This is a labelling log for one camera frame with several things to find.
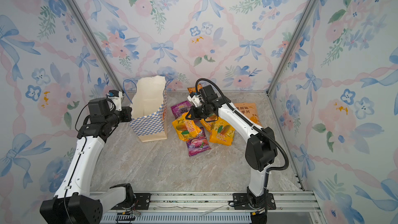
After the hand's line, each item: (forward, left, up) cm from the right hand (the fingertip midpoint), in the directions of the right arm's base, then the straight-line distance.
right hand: (187, 117), depth 82 cm
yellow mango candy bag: (+3, -15, -13) cm, 20 cm away
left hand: (0, +27, +7) cm, 28 cm away
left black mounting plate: (-36, +21, -19) cm, 46 cm away
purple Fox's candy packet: (-7, -6, -18) cm, 20 cm away
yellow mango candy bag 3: (-6, 0, -3) cm, 6 cm away
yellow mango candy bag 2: (0, -19, -15) cm, 24 cm away
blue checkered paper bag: (+20, +30, -15) cm, 39 cm away
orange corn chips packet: (+36, 0, -15) cm, 39 cm away
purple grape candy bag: (+15, +7, -12) cm, 21 cm away
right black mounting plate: (-35, -26, -20) cm, 48 cm away
